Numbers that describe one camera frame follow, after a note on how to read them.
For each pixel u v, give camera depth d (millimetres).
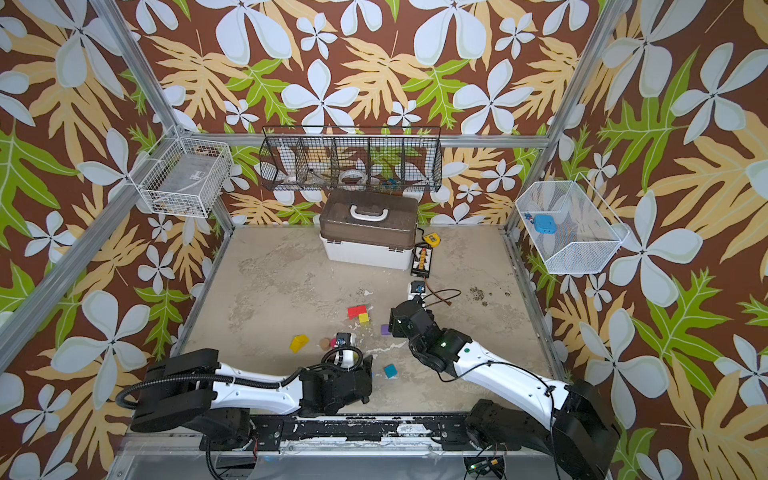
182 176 856
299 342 882
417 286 704
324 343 902
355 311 948
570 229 841
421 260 1078
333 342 897
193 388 479
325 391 617
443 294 693
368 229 929
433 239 1147
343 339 716
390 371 846
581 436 394
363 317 931
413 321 580
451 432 748
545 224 860
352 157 975
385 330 934
